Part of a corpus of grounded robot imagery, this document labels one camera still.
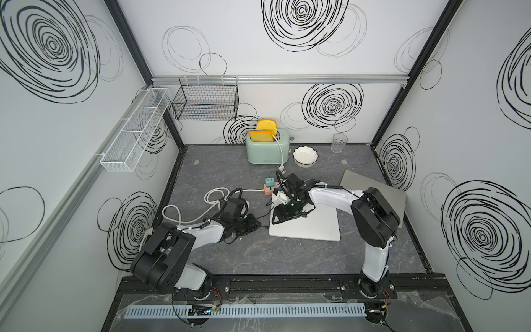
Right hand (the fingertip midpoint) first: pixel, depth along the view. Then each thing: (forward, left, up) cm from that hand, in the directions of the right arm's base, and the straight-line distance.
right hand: (279, 220), depth 87 cm
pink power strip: (+16, +5, -1) cm, 17 cm away
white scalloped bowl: (+40, -15, -4) cm, 43 cm away
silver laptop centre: (0, -18, -1) cm, 18 cm away
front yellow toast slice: (+35, +9, +17) cm, 40 cm away
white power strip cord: (+14, +30, -3) cm, 33 cm away
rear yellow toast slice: (+41, +6, +18) cm, 45 cm away
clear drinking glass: (+48, -34, 0) cm, 58 cm away
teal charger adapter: (+18, +4, +3) cm, 18 cm away
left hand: (-1, +8, -2) cm, 8 cm away
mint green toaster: (+34, +5, +6) cm, 35 cm away
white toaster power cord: (+29, -1, 0) cm, 29 cm away
